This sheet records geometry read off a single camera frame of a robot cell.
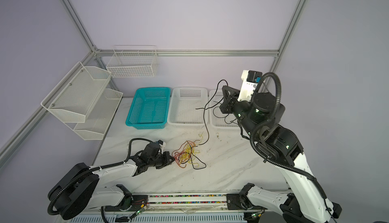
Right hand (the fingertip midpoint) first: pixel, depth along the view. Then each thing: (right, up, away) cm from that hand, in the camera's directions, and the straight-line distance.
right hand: (221, 86), depth 50 cm
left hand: (-22, -37, +35) cm, 56 cm away
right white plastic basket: (+5, -14, +57) cm, 59 cm away
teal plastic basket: (-45, -7, +64) cm, 79 cm away
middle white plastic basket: (-17, -5, +65) cm, 67 cm away
